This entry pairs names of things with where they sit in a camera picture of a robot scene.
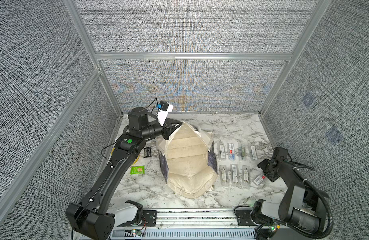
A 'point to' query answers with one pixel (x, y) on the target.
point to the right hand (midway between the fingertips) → (264, 165)
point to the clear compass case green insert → (242, 152)
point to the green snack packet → (138, 169)
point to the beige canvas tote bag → (188, 160)
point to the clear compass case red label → (231, 151)
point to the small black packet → (147, 152)
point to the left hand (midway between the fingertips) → (183, 121)
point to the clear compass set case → (222, 153)
